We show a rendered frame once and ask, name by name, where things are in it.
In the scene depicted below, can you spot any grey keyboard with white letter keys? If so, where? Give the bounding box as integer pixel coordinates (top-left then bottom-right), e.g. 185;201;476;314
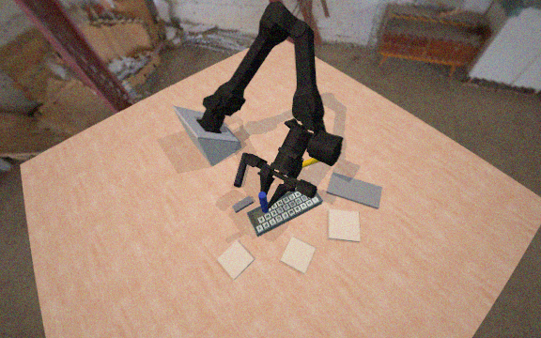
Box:
246;188;323;237

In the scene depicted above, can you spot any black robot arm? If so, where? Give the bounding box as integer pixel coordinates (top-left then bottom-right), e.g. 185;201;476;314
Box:
196;1;343;166

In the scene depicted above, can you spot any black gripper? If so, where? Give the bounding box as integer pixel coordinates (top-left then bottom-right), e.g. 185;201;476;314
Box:
243;144;317;208

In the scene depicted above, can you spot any dark blue stylus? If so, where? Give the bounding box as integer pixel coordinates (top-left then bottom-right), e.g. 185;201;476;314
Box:
258;192;269;215

